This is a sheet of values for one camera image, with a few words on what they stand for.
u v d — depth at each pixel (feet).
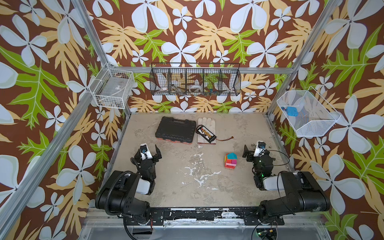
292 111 2.83
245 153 2.76
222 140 3.44
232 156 2.77
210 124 3.65
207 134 3.42
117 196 1.43
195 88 3.23
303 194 1.46
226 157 2.97
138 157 2.55
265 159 2.31
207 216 2.47
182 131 3.47
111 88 2.83
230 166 2.88
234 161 2.80
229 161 2.83
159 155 2.71
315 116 2.57
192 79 3.22
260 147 2.50
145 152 2.41
